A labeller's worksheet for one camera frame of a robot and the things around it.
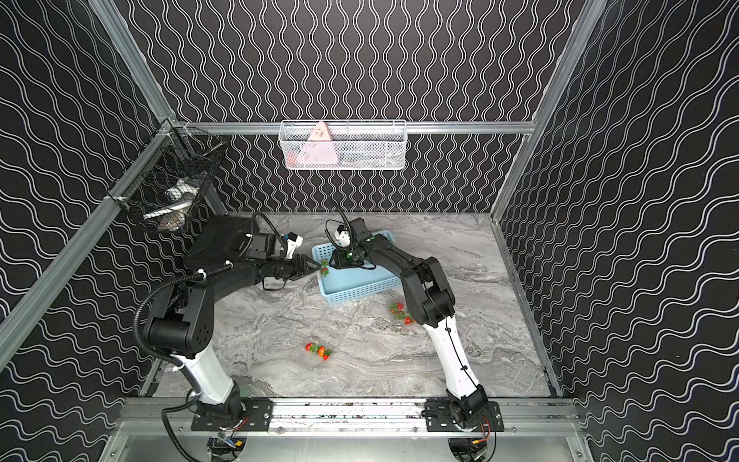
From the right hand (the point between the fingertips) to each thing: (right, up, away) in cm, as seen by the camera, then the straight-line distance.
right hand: (335, 262), depth 102 cm
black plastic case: (-41, +8, +4) cm, 42 cm away
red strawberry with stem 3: (0, -25, -20) cm, 32 cm away
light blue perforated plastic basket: (+3, -8, -4) cm, 9 cm away
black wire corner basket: (-53, +26, -9) cm, 60 cm away
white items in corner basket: (-45, +20, -16) cm, 52 cm away
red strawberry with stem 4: (+22, -14, -9) cm, 28 cm away
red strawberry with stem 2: (-2, -25, -18) cm, 30 cm away
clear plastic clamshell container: (+22, -16, -10) cm, 29 cm away
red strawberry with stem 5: (+20, -14, -9) cm, 26 cm away
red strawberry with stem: (-6, -24, -16) cm, 30 cm away
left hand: (-5, 0, -9) cm, 11 cm away
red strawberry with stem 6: (+24, -18, -12) cm, 32 cm away
